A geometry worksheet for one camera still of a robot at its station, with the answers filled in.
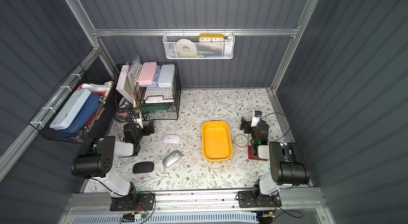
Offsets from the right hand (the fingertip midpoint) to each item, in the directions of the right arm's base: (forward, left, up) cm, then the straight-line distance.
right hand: (253, 121), depth 93 cm
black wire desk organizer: (+13, +64, +12) cm, 66 cm away
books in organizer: (+14, +71, +21) cm, 76 cm away
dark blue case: (-19, +80, +25) cm, 86 cm away
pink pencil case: (+21, +63, +19) cm, 69 cm away
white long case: (-6, +83, +29) cm, 88 cm away
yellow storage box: (-12, +21, -8) cm, 26 cm away
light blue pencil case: (+23, +53, +16) cm, 60 cm away
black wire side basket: (+6, +91, +28) cm, 95 cm away
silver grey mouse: (-20, +47, -7) cm, 51 cm away
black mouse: (-25, +60, -7) cm, 66 cm away
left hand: (0, +65, -1) cm, 65 cm away
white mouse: (-9, +49, -6) cm, 50 cm away
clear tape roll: (-12, +8, -8) cm, 17 cm away
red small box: (-23, +6, +10) cm, 26 cm away
